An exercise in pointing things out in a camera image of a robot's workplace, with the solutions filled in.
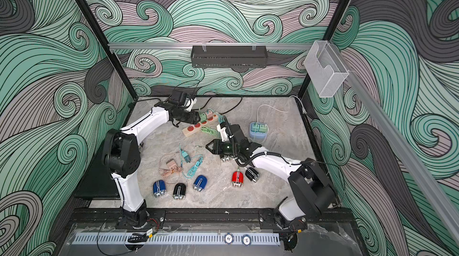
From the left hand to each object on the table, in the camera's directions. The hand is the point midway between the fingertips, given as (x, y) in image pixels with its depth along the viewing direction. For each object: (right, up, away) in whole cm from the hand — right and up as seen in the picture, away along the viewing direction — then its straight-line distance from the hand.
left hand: (195, 115), depth 94 cm
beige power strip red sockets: (+1, -7, +7) cm, 10 cm away
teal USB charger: (-5, -20, -4) cm, 21 cm away
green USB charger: (+4, -1, +6) cm, 7 cm away
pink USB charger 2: (+8, +1, +8) cm, 11 cm away
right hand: (+8, -15, -13) cm, 21 cm away
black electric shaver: (+16, -22, -4) cm, 27 cm away
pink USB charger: (-10, -24, -8) cm, 27 cm away
